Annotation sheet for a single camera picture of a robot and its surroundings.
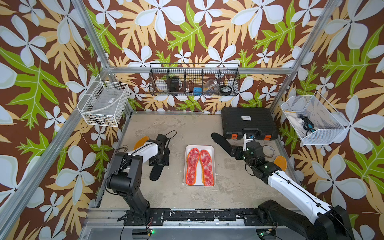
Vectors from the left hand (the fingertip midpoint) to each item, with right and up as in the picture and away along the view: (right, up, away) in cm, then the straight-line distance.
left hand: (161, 163), depth 94 cm
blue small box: (+23, +46, +1) cm, 52 cm away
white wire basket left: (-26, +36, -17) cm, 47 cm away
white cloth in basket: (+76, +25, -16) cm, 82 cm away
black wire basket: (+31, +54, +2) cm, 62 cm away
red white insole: (+28, 0, -3) cm, 28 cm away
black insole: (-3, -4, -5) cm, 7 cm away
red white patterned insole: (+20, +1, -3) cm, 20 cm away
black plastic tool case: (+53, +27, +14) cm, 61 cm away
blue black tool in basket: (+81, +24, -17) cm, 86 cm away
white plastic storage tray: (+24, -1, -3) cm, 24 cm away
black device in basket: (+8, +52, +5) cm, 53 cm away
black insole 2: (+42, +12, +10) cm, 45 cm away
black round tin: (+42, +47, +2) cm, 63 cm away
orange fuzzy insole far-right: (+76, +1, -1) cm, 76 cm away
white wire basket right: (+85, +26, -16) cm, 90 cm away
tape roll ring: (+71, +7, +5) cm, 71 cm away
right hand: (+45, +12, -10) cm, 47 cm away
